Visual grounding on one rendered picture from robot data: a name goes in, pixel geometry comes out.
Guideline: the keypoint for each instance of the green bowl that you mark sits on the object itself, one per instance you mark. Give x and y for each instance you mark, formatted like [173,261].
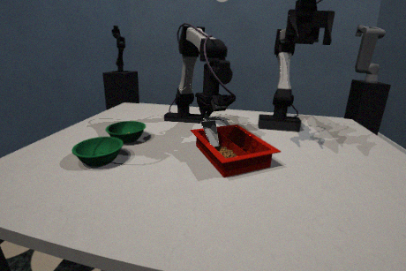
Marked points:
[98,151]
[121,130]

